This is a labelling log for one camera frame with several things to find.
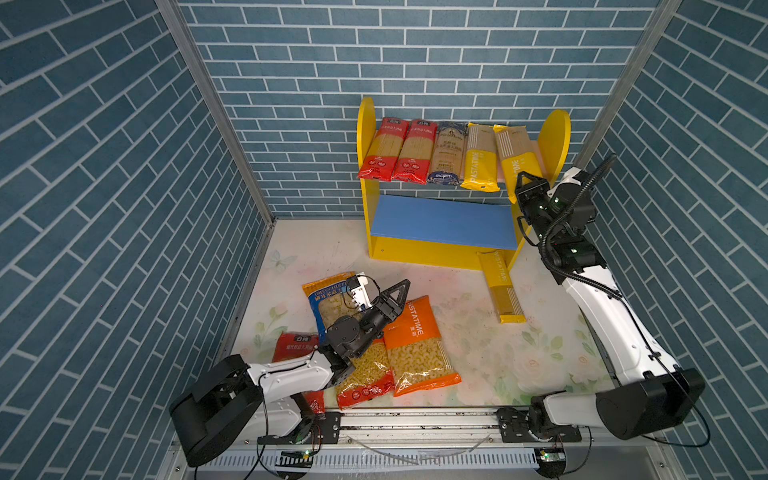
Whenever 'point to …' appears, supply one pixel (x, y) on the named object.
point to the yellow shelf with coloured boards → (464, 230)
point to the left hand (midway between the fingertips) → (410, 289)
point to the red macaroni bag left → (297, 344)
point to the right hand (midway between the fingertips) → (516, 167)
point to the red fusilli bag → (369, 376)
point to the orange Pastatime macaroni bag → (418, 358)
